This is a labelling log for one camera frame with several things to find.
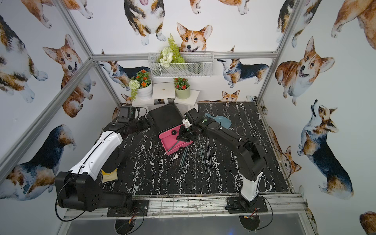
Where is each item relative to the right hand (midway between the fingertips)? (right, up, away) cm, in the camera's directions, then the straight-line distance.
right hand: (173, 139), depth 80 cm
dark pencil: (-2, -6, +8) cm, 10 cm away
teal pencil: (+20, -10, +13) cm, 26 cm away
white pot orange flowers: (-23, +31, +14) cm, 41 cm away
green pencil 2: (+5, -13, +12) cm, 18 cm away
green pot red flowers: (+3, +31, +15) cm, 34 cm away
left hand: (-14, +11, +4) cm, 18 cm away
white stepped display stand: (-10, +29, +18) cm, 36 cm away
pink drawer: (-3, -4, +9) cm, 10 cm away
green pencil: (+4, -12, +12) cm, 18 cm away
